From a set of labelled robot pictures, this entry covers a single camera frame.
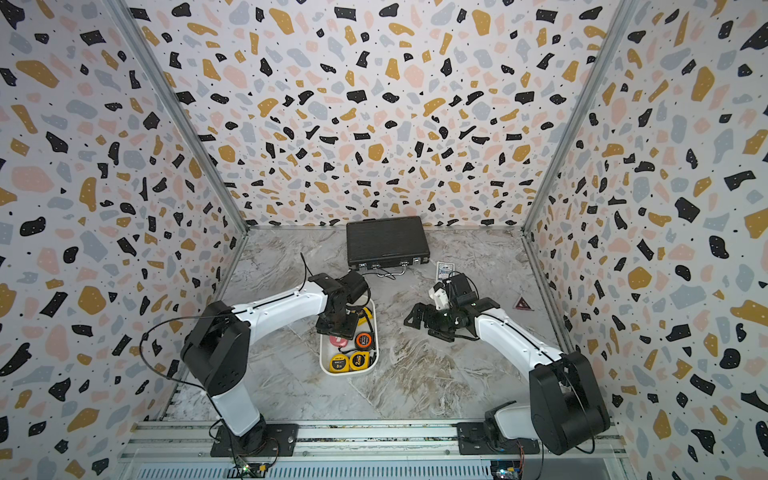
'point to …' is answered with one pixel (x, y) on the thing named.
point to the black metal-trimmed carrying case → (386, 242)
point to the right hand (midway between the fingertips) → (416, 326)
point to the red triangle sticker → (523, 304)
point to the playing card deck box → (443, 269)
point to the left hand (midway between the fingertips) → (348, 333)
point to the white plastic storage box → (326, 349)
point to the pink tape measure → (338, 341)
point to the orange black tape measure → (363, 340)
